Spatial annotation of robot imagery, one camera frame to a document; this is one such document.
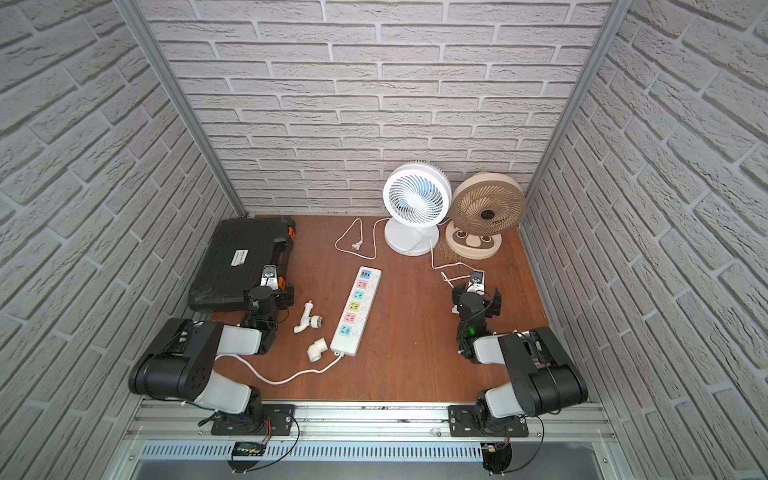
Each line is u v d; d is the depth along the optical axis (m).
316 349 0.83
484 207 0.92
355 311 0.91
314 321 0.87
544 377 0.45
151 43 0.74
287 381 0.80
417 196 0.87
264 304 0.72
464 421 0.73
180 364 0.45
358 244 1.10
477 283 0.77
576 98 0.84
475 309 0.68
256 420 0.67
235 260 0.97
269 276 0.79
